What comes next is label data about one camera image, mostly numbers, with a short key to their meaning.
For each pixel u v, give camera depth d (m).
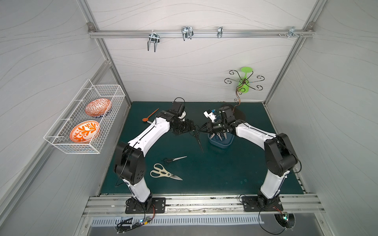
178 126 0.72
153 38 0.78
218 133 0.98
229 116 0.73
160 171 0.84
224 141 0.98
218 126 0.77
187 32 0.77
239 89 1.00
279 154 0.49
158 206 0.74
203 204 0.75
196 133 0.84
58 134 0.56
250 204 0.73
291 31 0.76
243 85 0.91
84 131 0.63
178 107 0.68
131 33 0.78
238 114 1.11
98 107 0.73
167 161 0.88
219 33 0.78
